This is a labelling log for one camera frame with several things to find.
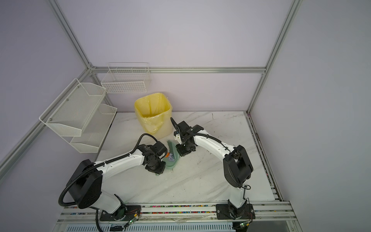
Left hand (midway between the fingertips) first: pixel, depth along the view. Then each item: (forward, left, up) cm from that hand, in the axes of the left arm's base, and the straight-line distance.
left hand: (159, 172), depth 83 cm
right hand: (+9, -11, +6) cm, 16 cm away
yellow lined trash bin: (+43, +9, +7) cm, 44 cm away
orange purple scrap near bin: (+10, -5, -2) cm, 12 cm away
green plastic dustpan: (+5, -6, -2) cm, 8 cm away
